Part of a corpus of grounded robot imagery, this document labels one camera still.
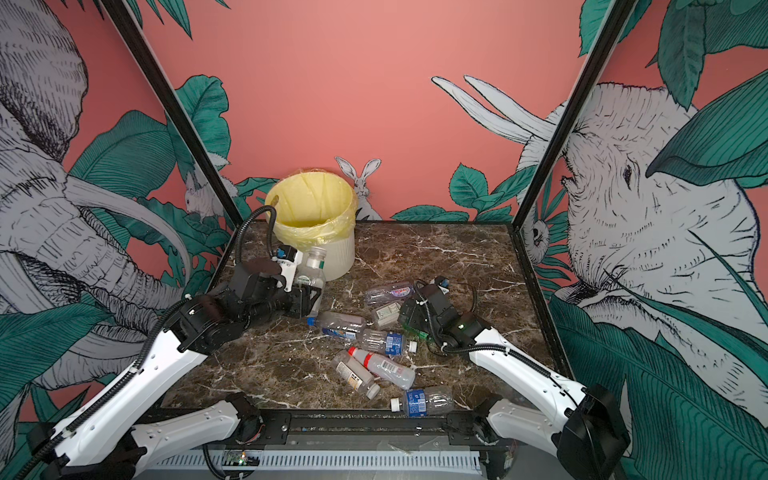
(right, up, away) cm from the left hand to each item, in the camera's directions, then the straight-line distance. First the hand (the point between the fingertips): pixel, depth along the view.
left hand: (311, 286), depth 67 cm
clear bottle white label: (+17, -11, +22) cm, 30 cm away
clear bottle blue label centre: (+19, -19, +16) cm, 31 cm away
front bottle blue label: (+27, -30, +6) cm, 41 cm away
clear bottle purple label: (+18, -6, +28) cm, 34 cm away
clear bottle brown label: (+10, -25, +10) cm, 28 cm away
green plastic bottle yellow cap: (+27, -17, +19) cm, 37 cm away
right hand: (+23, -8, +13) cm, 27 cm away
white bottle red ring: (+21, -25, +10) cm, 34 cm away
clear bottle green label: (+1, +2, 0) cm, 2 cm away
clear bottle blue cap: (+2, -16, +29) cm, 33 cm away
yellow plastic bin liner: (-9, +23, +37) cm, 44 cm away
